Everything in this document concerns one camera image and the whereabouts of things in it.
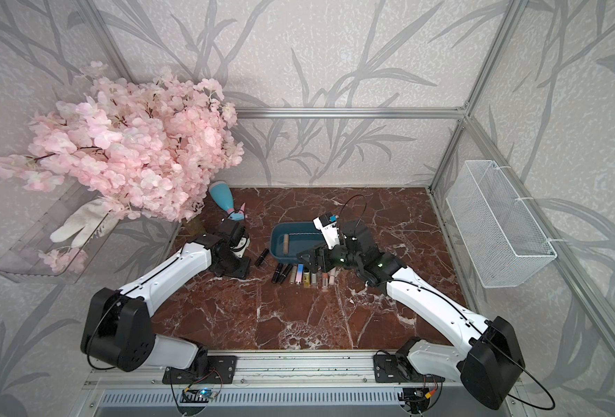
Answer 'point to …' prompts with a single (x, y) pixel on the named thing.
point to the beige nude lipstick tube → (286, 244)
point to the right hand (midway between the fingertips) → (305, 251)
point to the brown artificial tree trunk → (195, 227)
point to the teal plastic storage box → (303, 236)
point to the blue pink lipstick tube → (300, 272)
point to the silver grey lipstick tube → (314, 278)
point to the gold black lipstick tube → (307, 277)
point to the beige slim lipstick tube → (293, 274)
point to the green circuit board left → (200, 395)
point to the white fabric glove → (95, 218)
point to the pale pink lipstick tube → (332, 276)
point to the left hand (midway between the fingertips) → (244, 270)
